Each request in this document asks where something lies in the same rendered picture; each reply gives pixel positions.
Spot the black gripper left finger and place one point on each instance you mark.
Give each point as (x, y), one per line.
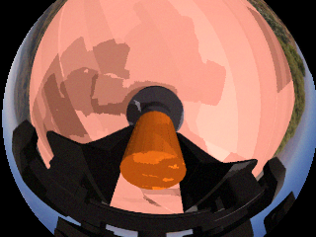
(98, 159)

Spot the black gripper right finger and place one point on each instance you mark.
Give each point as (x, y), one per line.
(205, 173)

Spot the black round pedestal with silver shaft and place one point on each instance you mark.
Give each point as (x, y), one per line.
(156, 98)

